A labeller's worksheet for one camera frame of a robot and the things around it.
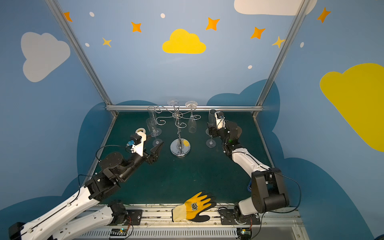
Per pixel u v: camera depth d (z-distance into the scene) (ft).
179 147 3.25
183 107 2.79
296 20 2.44
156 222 2.40
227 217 2.42
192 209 2.46
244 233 2.40
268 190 1.45
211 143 3.40
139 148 1.71
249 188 2.75
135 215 2.47
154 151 1.82
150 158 1.82
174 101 2.77
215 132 2.59
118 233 2.39
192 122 3.03
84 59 2.88
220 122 2.40
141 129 3.65
